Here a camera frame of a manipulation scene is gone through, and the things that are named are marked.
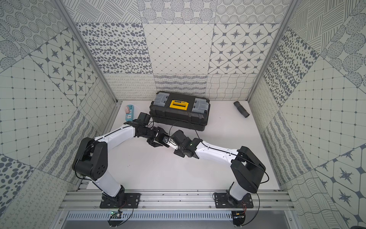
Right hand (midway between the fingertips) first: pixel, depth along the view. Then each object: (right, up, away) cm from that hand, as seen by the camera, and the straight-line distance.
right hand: (180, 144), depth 86 cm
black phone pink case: (-14, 0, -2) cm, 14 cm away
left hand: (-10, +6, +3) cm, 12 cm away
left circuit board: (-32, -33, -14) cm, 48 cm away
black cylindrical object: (+47, +24, +26) cm, 58 cm away
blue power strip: (-41, +22, +23) cm, 52 cm away
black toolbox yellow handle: (-1, +21, +7) cm, 22 cm away
